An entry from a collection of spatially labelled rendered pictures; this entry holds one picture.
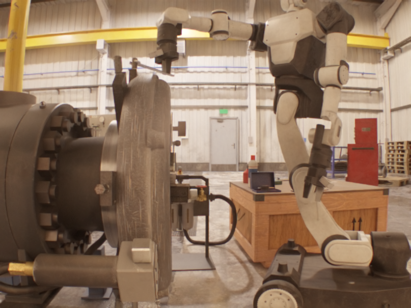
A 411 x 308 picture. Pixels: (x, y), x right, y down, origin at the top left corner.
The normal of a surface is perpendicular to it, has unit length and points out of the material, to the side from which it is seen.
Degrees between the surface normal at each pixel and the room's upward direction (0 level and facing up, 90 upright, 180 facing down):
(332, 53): 87
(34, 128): 52
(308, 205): 115
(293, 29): 87
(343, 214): 90
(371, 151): 90
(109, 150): 60
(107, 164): 71
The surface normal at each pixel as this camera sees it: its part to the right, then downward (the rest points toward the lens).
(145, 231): 0.13, 0.18
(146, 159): 0.12, -0.25
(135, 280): 0.11, 0.38
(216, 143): 0.00, 0.00
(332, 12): -0.76, -0.05
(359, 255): -0.37, 0.00
